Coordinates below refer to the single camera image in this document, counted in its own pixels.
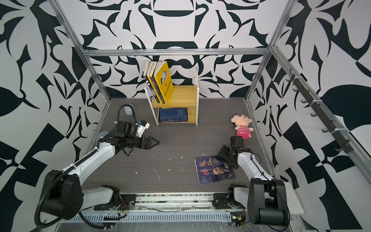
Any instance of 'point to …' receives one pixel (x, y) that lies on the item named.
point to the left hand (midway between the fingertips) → (155, 140)
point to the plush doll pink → (241, 122)
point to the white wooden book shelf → (184, 96)
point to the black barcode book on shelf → (149, 83)
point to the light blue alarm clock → (130, 112)
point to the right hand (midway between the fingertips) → (226, 155)
